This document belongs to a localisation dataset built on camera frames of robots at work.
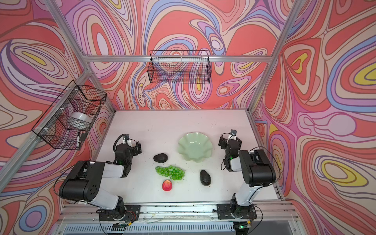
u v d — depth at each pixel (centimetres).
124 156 72
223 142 86
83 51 86
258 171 47
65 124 73
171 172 82
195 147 97
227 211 73
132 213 73
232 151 74
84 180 46
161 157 89
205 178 80
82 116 74
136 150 82
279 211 76
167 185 78
